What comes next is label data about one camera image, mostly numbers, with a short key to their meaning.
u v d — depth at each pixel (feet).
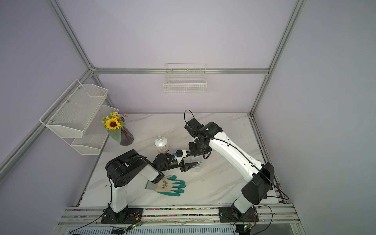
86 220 2.41
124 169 1.73
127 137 3.14
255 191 1.34
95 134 3.05
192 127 1.90
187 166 2.47
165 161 2.32
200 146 2.02
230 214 2.40
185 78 3.41
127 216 2.27
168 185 2.69
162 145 2.64
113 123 2.68
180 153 2.34
